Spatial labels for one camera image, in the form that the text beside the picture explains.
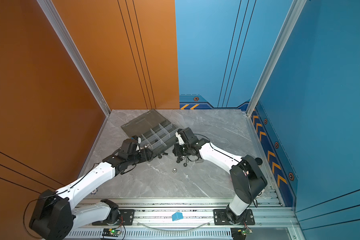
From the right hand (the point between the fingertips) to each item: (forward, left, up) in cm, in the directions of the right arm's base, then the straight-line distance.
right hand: (172, 152), depth 85 cm
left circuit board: (-37, +28, -12) cm, 48 cm away
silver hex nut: (-7, -1, -11) cm, 12 cm away
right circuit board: (-37, -33, -13) cm, 51 cm away
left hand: (0, +13, 0) cm, 13 cm away
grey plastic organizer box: (+19, +13, -6) cm, 24 cm away
